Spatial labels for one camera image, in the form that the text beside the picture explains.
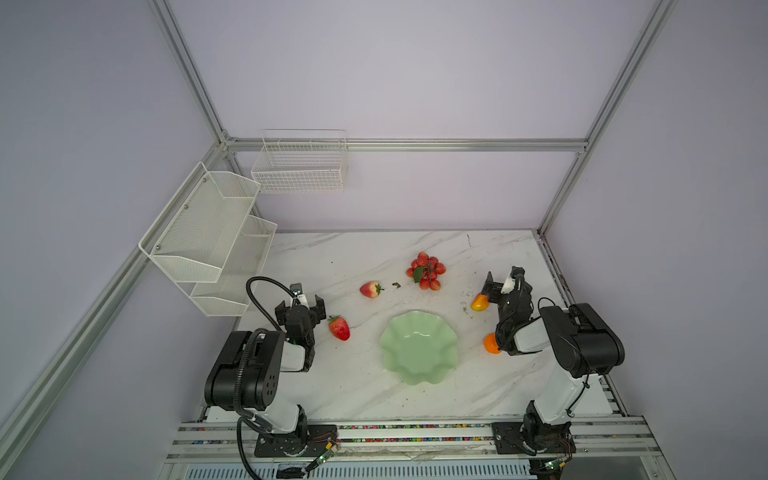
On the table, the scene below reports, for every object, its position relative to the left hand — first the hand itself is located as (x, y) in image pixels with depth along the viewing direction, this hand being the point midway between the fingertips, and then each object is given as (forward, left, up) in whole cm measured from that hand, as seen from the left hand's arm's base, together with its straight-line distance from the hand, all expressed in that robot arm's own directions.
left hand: (299, 300), depth 93 cm
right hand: (+7, -65, +6) cm, 66 cm away
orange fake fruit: (-14, -59, -2) cm, 60 cm away
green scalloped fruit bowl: (-13, -38, -5) cm, 40 cm away
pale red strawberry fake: (+6, -23, -2) cm, 23 cm away
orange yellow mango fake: (+1, -58, -2) cm, 58 cm away
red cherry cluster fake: (+12, -41, 0) cm, 43 cm away
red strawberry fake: (-8, -13, -3) cm, 16 cm away
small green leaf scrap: (+10, -31, -6) cm, 33 cm away
